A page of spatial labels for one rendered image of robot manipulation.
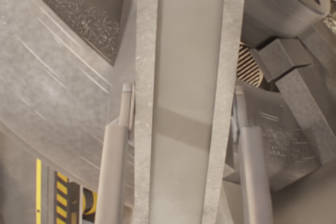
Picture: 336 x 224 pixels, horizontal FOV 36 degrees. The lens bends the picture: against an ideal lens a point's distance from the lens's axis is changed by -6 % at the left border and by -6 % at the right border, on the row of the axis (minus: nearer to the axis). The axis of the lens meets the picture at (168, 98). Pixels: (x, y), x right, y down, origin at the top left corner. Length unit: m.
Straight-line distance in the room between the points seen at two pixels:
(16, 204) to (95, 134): 0.93
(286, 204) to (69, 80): 0.16
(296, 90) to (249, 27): 0.08
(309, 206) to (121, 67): 0.15
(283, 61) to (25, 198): 0.82
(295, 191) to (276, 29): 0.21
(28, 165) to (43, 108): 0.87
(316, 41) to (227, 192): 0.40
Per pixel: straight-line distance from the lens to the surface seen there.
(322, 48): 0.75
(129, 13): 0.36
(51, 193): 1.17
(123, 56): 0.33
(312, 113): 0.53
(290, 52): 0.55
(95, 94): 0.33
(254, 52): 0.55
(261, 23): 0.50
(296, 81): 0.53
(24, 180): 1.23
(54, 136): 0.35
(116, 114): 0.29
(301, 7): 0.51
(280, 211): 0.36
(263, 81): 0.68
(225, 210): 0.37
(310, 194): 0.35
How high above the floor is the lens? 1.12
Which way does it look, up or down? 57 degrees down
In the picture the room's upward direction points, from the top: 93 degrees counter-clockwise
